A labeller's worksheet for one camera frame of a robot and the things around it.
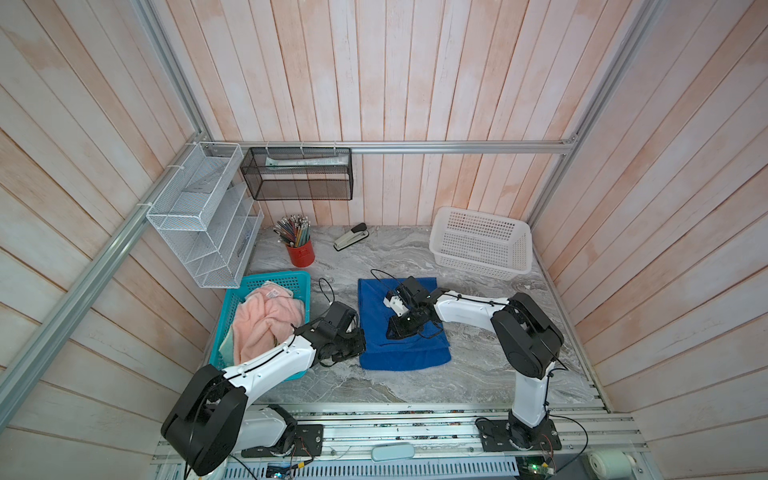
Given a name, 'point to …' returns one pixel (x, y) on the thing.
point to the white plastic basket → (486, 244)
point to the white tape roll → (611, 464)
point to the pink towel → (265, 319)
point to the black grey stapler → (356, 234)
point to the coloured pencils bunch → (294, 231)
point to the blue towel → (424, 347)
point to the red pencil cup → (302, 256)
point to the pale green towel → (227, 349)
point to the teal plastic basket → (299, 283)
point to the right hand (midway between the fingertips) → (390, 334)
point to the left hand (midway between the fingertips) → (366, 352)
